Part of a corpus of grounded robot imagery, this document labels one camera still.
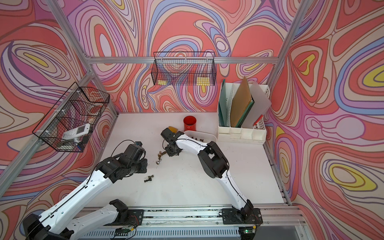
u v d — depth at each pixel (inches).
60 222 15.5
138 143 27.2
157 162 35.8
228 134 39.9
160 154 37.7
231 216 28.8
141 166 26.6
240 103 41.2
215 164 23.3
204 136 41.0
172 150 33.6
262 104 33.3
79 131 27.0
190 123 39.7
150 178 33.9
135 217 28.4
